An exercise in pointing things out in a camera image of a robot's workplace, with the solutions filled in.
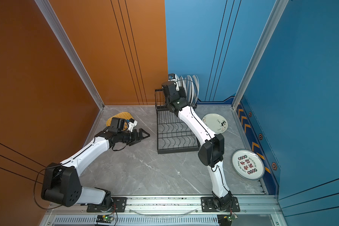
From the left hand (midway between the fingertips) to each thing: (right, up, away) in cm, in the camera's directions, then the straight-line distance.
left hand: (145, 136), depth 84 cm
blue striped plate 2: (+32, +27, +1) cm, 42 cm away
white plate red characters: (+63, -18, +4) cm, 66 cm away
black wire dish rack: (+17, -1, +16) cm, 23 cm away
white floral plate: (+51, +7, +25) cm, 57 cm away
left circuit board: (-18, -40, -13) cm, 46 cm away
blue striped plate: (+26, +26, +1) cm, 37 cm away
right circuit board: (+44, -41, -13) cm, 61 cm away
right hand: (+21, +29, 0) cm, 36 cm away
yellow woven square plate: (-25, +13, +29) cm, 40 cm away
